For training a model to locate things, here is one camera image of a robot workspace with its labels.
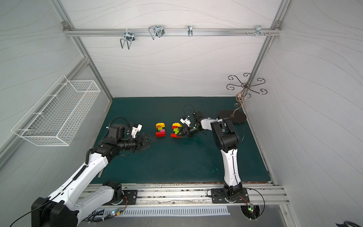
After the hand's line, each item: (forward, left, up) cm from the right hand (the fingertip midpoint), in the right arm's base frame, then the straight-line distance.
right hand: (179, 135), depth 96 cm
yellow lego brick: (+6, +2, +5) cm, 8 cm away
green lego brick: (+2, +2, +3) cm, 4 cm away
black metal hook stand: (+19, -42, +28) cm, 53 cm away
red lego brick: (0, +13, +1) cm, 13 cm away
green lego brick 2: (+4, +14, +2) cm, 15 cm away
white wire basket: (-11, +58, +32) cm, 67 cm away
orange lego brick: (+6, +16, +1) cm, 17 cm away
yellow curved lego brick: (+8, +13, +1) cm, 16 cm away
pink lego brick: (+3, +12, +1) cm, 12 cm away
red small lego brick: (+4, +4, +4) cm, 7 cm away
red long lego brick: (-1, +4, +1) cm, 4 cm away
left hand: (-15, +12, +17) cm, 26 cm away
